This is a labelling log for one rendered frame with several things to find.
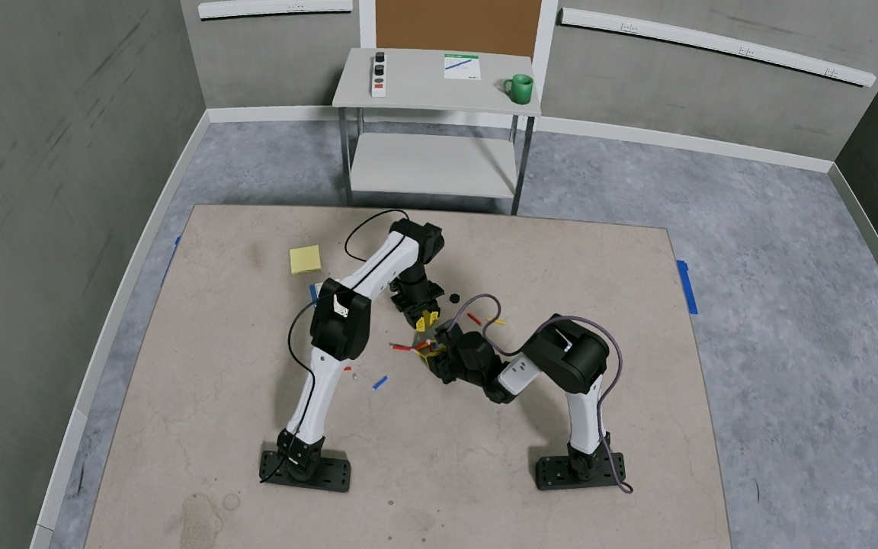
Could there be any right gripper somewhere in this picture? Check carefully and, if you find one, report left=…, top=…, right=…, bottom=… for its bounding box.
left=426, top=345, right=469, bottom=385

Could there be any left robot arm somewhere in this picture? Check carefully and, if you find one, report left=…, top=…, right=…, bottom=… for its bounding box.
left=259, top=218, right=444, bottom=490

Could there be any pale yellow flat square block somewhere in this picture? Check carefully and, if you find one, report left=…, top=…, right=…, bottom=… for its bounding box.
left=290, top=245, right=321, bottom=275

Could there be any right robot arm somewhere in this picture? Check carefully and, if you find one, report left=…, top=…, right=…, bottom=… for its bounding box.
left=434, top=319, right=617, bottom=487

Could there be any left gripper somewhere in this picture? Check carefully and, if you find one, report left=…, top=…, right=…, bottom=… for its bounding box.
left=391, top=273, right=445, bottom=332

